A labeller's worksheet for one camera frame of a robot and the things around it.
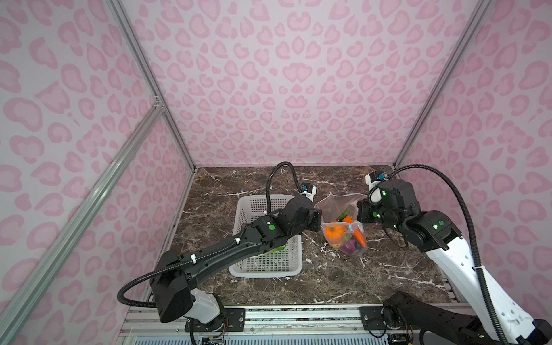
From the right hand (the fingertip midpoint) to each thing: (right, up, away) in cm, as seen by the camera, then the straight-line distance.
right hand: (357, 202), depth 68 cm
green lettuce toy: (-25, -19, +15) cm, 35 cm away
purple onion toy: (+1, -18, +14) cm, 23 cm away
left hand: (-10, -2, +4) cm, 11 cm away
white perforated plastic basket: (-22, -26, +18) cm, 38 cm away
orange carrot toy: (+5, -13, +13) cm, 19 cm away
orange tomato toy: (-5, -11, +9) cm, 15 cm away
